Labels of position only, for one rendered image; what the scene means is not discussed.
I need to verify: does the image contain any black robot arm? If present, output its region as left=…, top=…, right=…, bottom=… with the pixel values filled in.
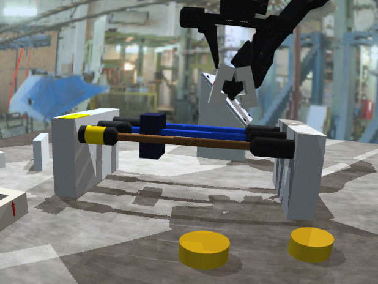
left=220, top=0, right=329, bottom=101

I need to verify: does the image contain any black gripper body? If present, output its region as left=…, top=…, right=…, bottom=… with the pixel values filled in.
left=179, top=7, right=293, bottom=37

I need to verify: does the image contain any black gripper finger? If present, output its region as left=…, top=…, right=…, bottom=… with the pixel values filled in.
left=250, top=30, right=276, bottom=72
left=198, top=24, right=219, bottom=69

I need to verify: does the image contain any yellow short cylinder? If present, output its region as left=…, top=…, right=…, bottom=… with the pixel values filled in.
left=288, top=227, right=334, bottom=263
left=179, top=231, right=230, bottom=270

